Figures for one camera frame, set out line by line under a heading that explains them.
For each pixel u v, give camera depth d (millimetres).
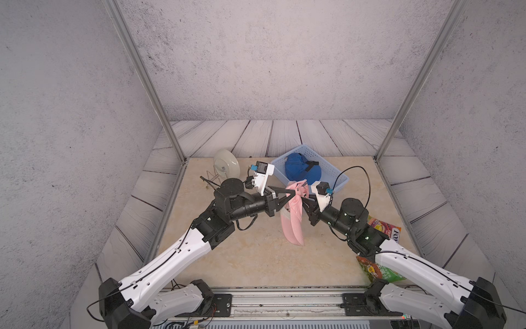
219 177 1067
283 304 744
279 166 1122
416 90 912
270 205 536
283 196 608
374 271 776
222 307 735
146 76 870
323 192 593
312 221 655
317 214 629
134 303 382
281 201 596
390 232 886
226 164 984
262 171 552
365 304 656
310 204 657
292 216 614
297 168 1140
